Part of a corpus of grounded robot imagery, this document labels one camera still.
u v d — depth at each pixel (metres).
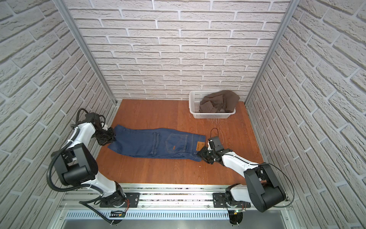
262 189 0.42
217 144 0.71
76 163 0.48
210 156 0.75
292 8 0.70
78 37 0.81
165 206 0.73
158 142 0.94
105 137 0.74
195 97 1.18
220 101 1.10
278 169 0.46
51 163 0.40
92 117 0.68
